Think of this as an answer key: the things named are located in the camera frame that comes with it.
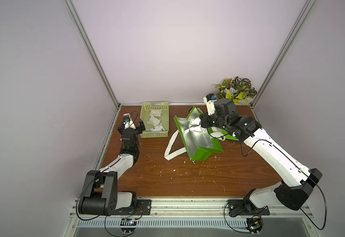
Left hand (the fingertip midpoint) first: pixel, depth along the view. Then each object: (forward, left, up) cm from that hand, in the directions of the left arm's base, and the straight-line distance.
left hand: (133, 118), depth 84 cm
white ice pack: (+20, -9, -17) cm, 28 cm away
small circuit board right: (-48, -64, -23) cm, 83 cm away
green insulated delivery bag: (-5, -38, -15) cm, 42 cm away
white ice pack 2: (+14, -8, -20) cm, 25 cm away
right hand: (-6, -37, +12) cm, 39 cm away
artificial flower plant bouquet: (+25, -68, 0) cm, 73 cm away
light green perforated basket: (+20, +1, -20) cm, 29 cm away
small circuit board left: (-49, -2, -26) cm, 55 cm away
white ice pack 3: (+7, -12, -19) cm, 24 cm away
